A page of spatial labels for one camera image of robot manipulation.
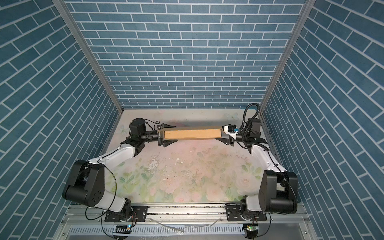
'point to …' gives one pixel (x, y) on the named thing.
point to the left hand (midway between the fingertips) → (175, 132)
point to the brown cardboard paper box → (193, 132)
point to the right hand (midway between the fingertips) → (217, 130)
